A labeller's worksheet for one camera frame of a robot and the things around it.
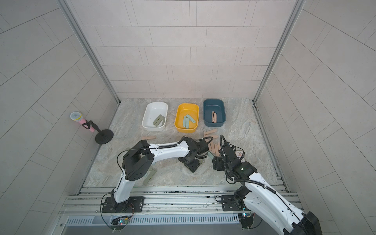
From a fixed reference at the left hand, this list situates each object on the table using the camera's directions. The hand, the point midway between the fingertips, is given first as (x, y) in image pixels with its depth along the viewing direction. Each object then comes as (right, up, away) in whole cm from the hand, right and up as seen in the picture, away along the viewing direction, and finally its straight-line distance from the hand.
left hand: (192, 167), depth 87 cm
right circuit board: (+26, -18, -18) cm, 36 cm away
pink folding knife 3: (+12, +19, +12) cm, 26 cm away
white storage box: (-30, +35, +22) cm, 51 cm away
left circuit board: (-33, -17, -21) cm, 42 cm away
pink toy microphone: (-61, +30, -10) cm, 69 cm away
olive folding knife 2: (-25, +27, +16) cm, 40 cm away
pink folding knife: (+14, +30, +19) cm, 38 cm away
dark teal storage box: (+19, +38, +24) cm, 49 cm away
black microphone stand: (-58, +17, +7) cm, 61 cm away
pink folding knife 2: (-32, +16, +10) cm, 37 cm away
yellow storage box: (-8, +34, +22) cm, 42 cm away
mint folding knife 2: (-4, +25, +15) cm, 30 cm away
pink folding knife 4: (+10, +14, -10) cm, 20 cm away
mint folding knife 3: (-2, +29, +18) cm, 34 cm away
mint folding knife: (-6, +26, +17) cm, 32 cm away
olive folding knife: (-25, +27, +16) cm, 40 cm away
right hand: (+14, +5, -5) cm, 16 cm away
